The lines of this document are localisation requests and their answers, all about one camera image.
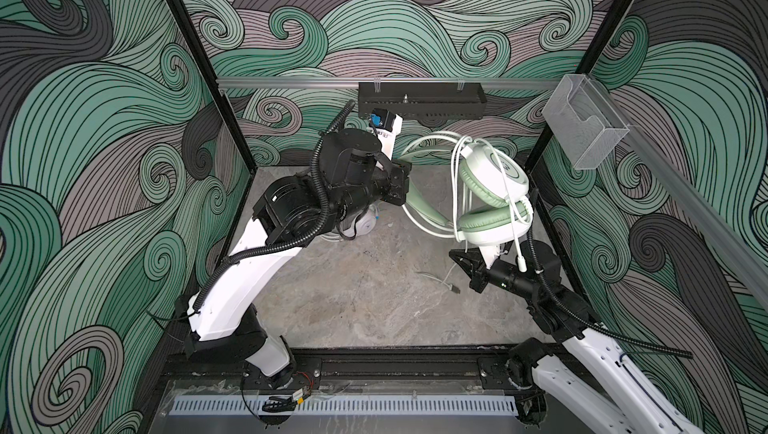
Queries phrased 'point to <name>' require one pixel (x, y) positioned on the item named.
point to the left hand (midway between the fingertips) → (412, 163)
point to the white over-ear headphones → (362, 224)
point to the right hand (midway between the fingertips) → (453, 254)
